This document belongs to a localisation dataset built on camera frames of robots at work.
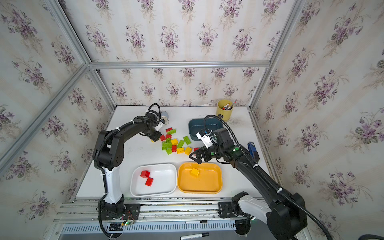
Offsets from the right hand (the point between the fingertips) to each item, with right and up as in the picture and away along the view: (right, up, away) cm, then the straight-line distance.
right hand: (194, 153), depth 75 cm
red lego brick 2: (-28, -13, +7) cm, 31 cm away
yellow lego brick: (0, -13, +10) cm, 16 cm away
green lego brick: (-16, +9, +30) cm, 35 cm away
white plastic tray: (-17, -17, +8) cm, 25 cm away
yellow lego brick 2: (-13, +3, +23) cm, 27 cm away
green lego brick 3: (-18, 0, +22) cm, 28 cm away
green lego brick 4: (-9, +1, +24) cm, 25 cm away
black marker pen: (0, -36, -8) cm, 36 cm away
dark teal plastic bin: (+1, +14, +34) cm, 36 cm away
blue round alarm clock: (-21, +20, +31) cm, 43 cm away
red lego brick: (-25, -17, +8) cm, 32 cm away
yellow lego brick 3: (-9, -2, +19) cm, 21 cm away
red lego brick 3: (-18, +11, +30) cm, 37 cm away
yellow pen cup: (+22, +26, +30) cm, 45 cm away
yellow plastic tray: (+9, -17, +8) cm, 21 cm away
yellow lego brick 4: (-4, -2, +19) cm, 19 cm away
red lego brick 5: (-13, -1, +21) cm, 25 cm away
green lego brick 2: (-5, +3, +26) cm, 27 cm away
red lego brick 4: (-22, +5, +26) cm, 34 cm away
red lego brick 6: (+1, -1, +19) cm, 19 cm away
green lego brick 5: (-16, -3, +21) cm, 27 cm away
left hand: (-28, +8, +25) cm, 38 cm away
